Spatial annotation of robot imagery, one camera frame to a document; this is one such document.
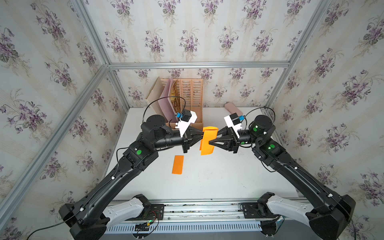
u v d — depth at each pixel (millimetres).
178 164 908
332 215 366
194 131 514
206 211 750
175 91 1033
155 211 726
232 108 1186
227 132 545
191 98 1019
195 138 539
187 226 701
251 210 719
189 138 473
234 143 513
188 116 456
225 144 539
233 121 478
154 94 894
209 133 526
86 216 364
